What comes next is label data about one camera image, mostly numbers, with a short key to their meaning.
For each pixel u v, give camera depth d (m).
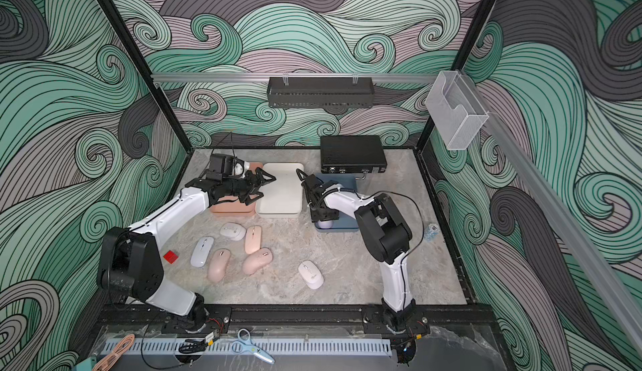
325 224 0.92
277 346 0.70
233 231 0.90
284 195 1.01
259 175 0.78
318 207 0.71
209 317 0.73
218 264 0.82
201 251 0.86
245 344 0.70
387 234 0.51
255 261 0.84
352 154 1.12
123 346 0.68
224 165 0.69
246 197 0.79
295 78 0.93
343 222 0.92
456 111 0.78
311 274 0.80
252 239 0.88
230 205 0.72
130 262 0.82
